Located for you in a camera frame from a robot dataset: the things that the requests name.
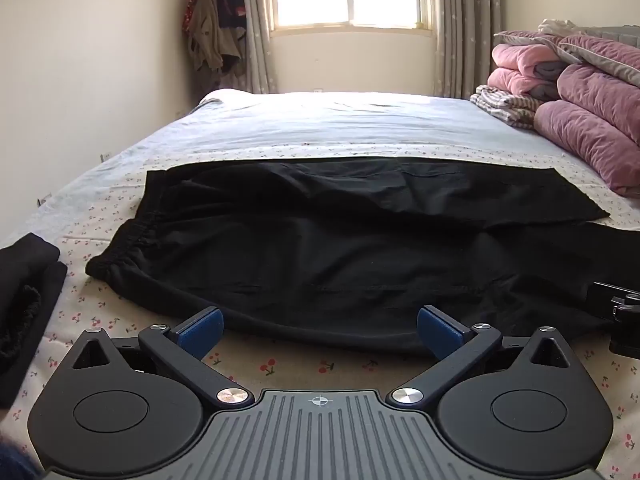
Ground striped folded cloth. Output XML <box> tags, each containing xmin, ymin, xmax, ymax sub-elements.
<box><xmin>470</xmin><ymin>85</ymin><xmax>543</xmax><ymax>129</ymax></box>

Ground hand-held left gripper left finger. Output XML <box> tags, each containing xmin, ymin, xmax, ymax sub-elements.
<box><xmin>71</xmin><ymin>307</ymin><xmax>255</xmax><ymax>407</ymax></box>

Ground light pink folded quilt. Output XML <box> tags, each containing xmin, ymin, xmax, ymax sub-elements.
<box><xmin>486</xmin><ymin>42</ymin><xmax>568</xmax><ymax>97</ymax></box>

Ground cherry print bed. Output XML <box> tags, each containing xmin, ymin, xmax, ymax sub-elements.
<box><xmin>0</xmin><ymin>89</ymin><xmax>640</xmax><ymax>480</ymax></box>

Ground mauve folded quilt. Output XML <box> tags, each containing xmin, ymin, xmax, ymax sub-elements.
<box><xmin>494</xmin><ymin>30</ymin><xmax>640</xmax><ymax>198</ymax></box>

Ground white cloth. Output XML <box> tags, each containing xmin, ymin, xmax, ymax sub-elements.
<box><xmin>537</xmin><ymin>18</ymin><xmax>583</xmax><ymax>37</ymax></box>

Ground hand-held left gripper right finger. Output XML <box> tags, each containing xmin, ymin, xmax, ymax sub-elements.
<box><xmin>388</xmin><ymin>305</ymin><xmax>572</xmax><ymax>407</ymax></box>

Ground folded black garment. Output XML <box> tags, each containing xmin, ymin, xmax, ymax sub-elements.
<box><xmin>0</xmin><ymin>232</ymin><xmax>68</xmax><ymax>408</ymax></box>

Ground black pants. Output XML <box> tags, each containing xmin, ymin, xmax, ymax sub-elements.
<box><xmin>85</xmin><ymin>156</ymin><xmax>640</xmax><ymax>356</ymax></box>

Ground hanging clothes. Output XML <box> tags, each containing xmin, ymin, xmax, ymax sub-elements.
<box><xmin>181</xmin><ymin>0</ymin><xmax>248</xmax><ymax>78</ymax></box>

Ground grey dotted curtain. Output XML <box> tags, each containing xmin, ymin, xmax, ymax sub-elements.
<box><xmin>236</xmin><ymin>0</ymin><xmax>278</xmax><ymax>95</ymax></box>
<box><xmin>429</xmin><ymin>0</ymin><xmax>507</xmax><ymax>100</ymax></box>

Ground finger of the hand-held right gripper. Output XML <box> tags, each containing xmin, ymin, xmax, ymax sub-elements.
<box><xmin>608</xmin><ymin>294</ymin><xmax>640</xmax><ymax>359</ymax></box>
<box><xmin>586</xmin><ymin>281</ymin><xmax>640</xmax><ymax>320</ymax></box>

